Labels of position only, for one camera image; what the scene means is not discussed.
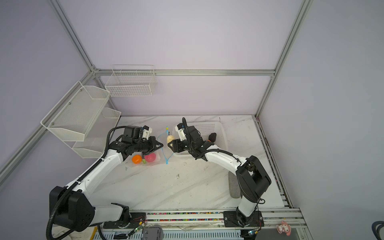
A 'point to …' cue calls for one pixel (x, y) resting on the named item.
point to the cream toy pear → (170, 138)
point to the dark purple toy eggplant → (144, 161)
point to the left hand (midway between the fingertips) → (162, 145)
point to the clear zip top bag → (165, 147)
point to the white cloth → (58, 232)
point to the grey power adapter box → (154, 232)
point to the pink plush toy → (284, 227)
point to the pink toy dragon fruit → (151, 157)
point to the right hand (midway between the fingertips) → (170, 143)
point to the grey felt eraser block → (234, 186)
